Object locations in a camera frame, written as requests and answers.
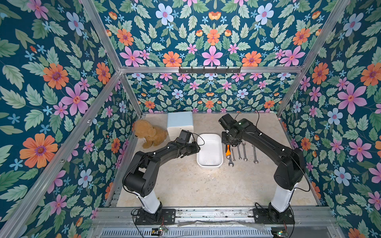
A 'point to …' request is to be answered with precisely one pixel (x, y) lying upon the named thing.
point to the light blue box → (177, 121)
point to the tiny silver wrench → (233, 155)
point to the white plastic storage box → (211, 154)
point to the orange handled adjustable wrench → (227, 151)
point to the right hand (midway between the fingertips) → (225, 139)
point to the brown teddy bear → (152, 135)
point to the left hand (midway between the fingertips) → (200, 147)
